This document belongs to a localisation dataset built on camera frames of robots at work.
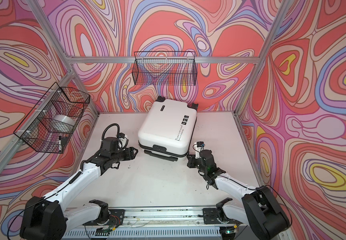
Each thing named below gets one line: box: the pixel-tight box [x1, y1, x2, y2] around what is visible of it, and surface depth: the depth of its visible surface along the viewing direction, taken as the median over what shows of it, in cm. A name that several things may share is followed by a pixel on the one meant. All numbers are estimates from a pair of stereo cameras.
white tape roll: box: [50, 114, 76, 133], surface depth 74 cm
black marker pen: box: [58, 135, 62, 153], surface depth 73 cm
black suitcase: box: [138, 96, 198, 162], surface depth 87 cm
